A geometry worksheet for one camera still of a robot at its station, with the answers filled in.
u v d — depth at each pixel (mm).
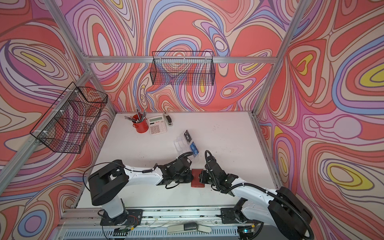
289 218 414
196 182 846
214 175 648
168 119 1098
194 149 882
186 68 960
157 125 1083
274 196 446
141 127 1070
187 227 666
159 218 746
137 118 1046
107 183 468
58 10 700
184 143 959
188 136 936
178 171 689
